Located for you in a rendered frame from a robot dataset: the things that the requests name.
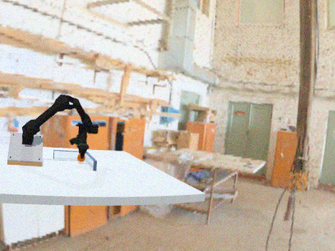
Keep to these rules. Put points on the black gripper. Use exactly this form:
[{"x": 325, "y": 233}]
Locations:
[{"x": 83, "y": 146}]

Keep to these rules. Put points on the translucent orange ball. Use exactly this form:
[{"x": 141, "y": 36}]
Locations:
[{"x": 80, "y": 161}]

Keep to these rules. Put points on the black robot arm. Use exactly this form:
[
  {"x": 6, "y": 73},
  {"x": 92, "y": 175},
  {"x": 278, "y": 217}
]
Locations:
[{"x": 61, "y": 103}]

